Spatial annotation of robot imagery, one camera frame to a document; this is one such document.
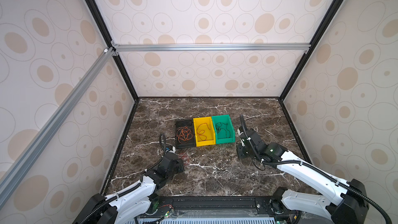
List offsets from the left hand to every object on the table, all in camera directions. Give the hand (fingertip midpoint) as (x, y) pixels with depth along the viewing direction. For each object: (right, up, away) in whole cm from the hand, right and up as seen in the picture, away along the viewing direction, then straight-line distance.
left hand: (187, 159), depth 86 cm
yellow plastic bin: (+13, +9, +8) cm, 18 cm away
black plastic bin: (+2, +8, +6) cm, 11 cm away
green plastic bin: (+22, +15, +13) cm, 30 cm away
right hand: (+27, +8, -6) cm, 29 cm away
